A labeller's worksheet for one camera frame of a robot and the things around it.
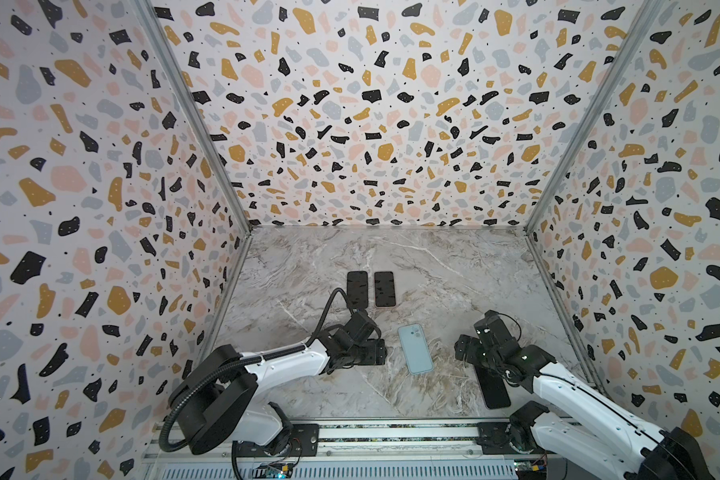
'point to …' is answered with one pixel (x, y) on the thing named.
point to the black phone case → (357, 285)
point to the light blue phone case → (416, 349)
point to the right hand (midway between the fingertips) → (463, 343)
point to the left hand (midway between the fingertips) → (379, 350)
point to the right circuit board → (527, 469)
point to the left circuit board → (273, 470)
